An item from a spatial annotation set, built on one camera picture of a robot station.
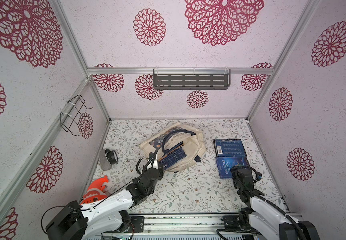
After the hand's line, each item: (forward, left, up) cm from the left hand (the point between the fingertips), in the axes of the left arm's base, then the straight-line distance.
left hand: (158, 159), depth 82 cm
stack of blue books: (+9, -10, -10) cm, 16 cm away
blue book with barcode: (+15, -46, -12) cm, 50 cm away
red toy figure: (-16, +32, -6) cm, 36 cm away
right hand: (0, -44, -10) cm, 45 cm away
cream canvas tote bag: (+9, -2, +2) cm, 9 cm away
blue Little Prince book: (+3, -41, -14) cm, 43 cm away
